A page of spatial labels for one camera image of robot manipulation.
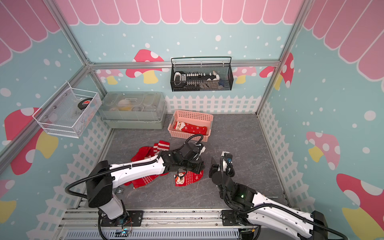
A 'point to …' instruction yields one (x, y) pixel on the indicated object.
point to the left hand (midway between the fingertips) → (203, 169)
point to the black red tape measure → (82, 105)
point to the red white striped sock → (182, 178)
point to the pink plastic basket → (193, 118)
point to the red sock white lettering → (140, 152)
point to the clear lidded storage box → (134, 109)
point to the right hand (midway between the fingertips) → (215, 159)
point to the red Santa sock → (190, 128)
